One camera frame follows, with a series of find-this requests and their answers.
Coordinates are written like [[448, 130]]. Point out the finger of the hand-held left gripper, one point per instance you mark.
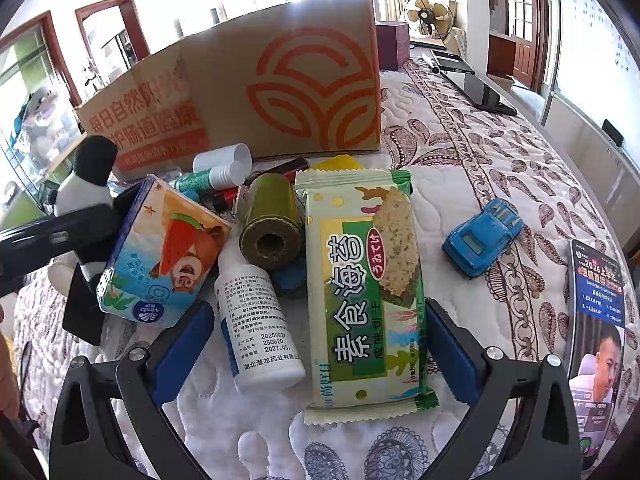
[[127, 210], [85, 310]]

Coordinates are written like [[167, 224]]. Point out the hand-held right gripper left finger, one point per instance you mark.
[[182, 345]]

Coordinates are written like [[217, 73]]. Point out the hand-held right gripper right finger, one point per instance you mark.
[[450, 347]]

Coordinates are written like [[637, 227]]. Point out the black white panda plush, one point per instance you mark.
[[82, 190]]

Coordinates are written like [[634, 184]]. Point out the white spray bottle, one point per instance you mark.
[[255, 330]]

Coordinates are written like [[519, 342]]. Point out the yellow snack packet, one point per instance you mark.
[[360, 310]]

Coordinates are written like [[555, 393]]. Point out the dark blue pouch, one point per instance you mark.
[[289, 275]]

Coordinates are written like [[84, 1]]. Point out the brown cardboard box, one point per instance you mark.
[[225, 70]]

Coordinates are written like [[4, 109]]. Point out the person's left forearm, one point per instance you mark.
[[9, 370]]

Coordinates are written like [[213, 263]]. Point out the green white tube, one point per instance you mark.
[[205, 179]]

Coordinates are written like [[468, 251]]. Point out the white plastic cup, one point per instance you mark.
[[225, 157]]

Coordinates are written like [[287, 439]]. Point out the blue toy car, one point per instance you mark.
[[480, 240]]

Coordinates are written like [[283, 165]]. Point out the glass display cabinet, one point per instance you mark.
[[30, 110]]

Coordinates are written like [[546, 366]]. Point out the green bag roll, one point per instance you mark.
[[270, 205]]

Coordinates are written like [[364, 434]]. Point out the blue flyer with man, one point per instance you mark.
[[597, 310]]

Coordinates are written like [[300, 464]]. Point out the black tablet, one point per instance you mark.
[[480, 92]]

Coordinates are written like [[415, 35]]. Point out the black whiteboard eraser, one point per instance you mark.
[[612, 132]]

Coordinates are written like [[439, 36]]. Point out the black flat device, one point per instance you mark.
[[450, 60]]

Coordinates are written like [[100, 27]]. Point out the brown wooden cabinet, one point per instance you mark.
[[500, 55]]

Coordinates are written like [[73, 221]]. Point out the purple box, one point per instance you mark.
[[392, 45]]

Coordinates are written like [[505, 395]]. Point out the standing electric fan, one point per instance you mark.
[[427, 17]]

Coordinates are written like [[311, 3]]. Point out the brown wooden door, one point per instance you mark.
[[525, 25]]

